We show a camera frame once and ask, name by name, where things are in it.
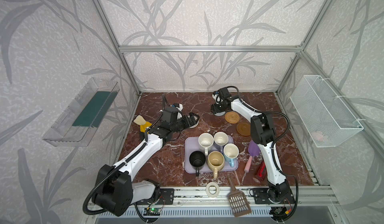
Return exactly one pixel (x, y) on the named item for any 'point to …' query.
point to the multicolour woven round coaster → (193, 120)
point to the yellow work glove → (140, 120)
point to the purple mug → (221, 139)
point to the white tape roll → (212, 189)
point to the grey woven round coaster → (220, 114)
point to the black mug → (197, 160)
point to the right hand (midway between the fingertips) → (215, 104)
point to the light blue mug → (230, 152)
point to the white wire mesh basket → (326, 121)
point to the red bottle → (261, 174)
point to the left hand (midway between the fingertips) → (197, 115)
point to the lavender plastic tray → (191, 144)
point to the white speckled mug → (206, 140)
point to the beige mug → (215, 160)
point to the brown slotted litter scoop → (238, 201)
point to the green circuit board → (152, 211)
